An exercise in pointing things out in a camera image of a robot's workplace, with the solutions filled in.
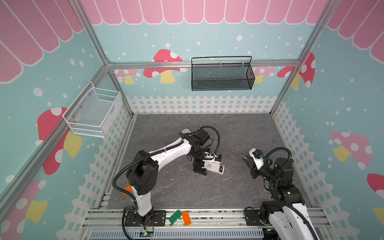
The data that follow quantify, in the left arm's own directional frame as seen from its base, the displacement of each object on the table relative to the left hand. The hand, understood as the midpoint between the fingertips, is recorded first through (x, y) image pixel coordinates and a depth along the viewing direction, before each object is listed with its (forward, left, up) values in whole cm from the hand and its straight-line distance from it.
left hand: (205, 165), depth 83 cm
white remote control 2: (+3, -6, -8) cm, 10 cm away
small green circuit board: (-31, +29, -11) cm, 44 cm away
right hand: (0, -20, +10) cm, 23 cm away
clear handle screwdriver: (0, -20, +11) cm, 23 cm away
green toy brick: (-24, +15, -7) cm, 29 cm away
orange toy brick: (-25, +9, -8) cm, 27 cm away
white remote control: (+30, +13, -7) cm, 33 cm away
